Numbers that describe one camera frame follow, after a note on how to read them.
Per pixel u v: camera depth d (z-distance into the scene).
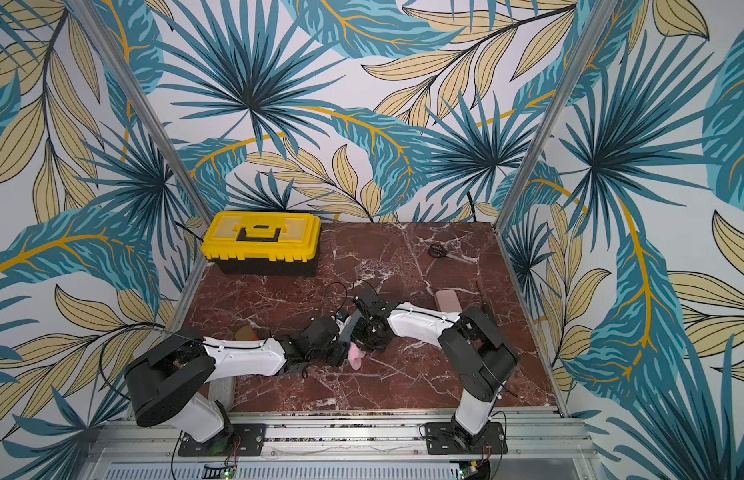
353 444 0.73
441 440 0.73
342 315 0.80
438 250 1.13
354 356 0.81
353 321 0.83
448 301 0.98
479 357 0.47
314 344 0.68
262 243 0.92
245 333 0.88
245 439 0.74
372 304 0.72
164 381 0.44
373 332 0.66
